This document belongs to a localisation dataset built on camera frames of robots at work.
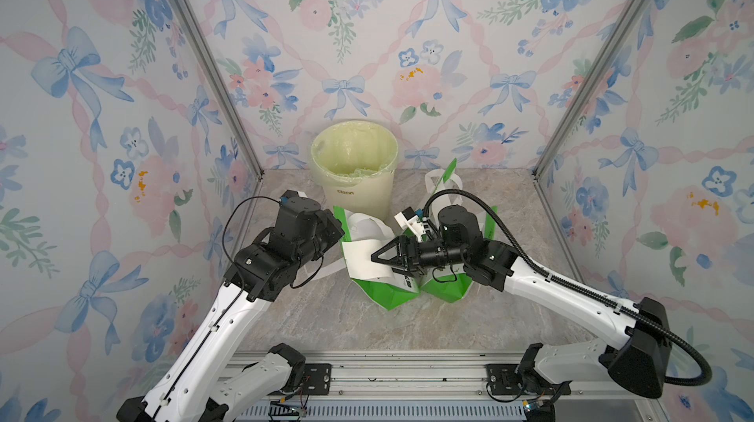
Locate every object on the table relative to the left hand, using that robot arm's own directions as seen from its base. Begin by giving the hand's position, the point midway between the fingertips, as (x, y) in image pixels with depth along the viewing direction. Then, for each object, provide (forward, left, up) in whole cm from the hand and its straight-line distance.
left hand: (346, 219), depth 67 cm
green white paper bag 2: (-7, -28, -24) cm, 38 cm away
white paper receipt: (-9, -3, -1) cm, 9 cm away
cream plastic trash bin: (+17, -6, -12) cm, 22 cm away
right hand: (-9, -8, -3) cm, 13 cm away
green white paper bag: (-12, -10, -14) cm, 21 cm away
